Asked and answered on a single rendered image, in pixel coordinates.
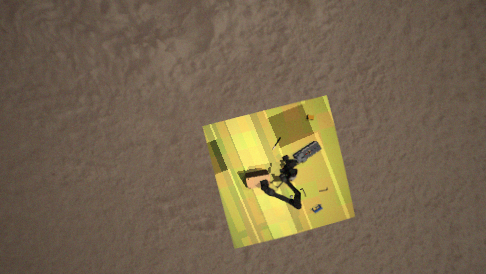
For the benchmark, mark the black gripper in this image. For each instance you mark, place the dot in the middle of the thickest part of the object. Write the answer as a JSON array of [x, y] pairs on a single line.
[[287, 159]]

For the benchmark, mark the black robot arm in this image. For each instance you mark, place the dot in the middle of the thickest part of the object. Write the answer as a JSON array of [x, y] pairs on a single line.
[[296, 202]]

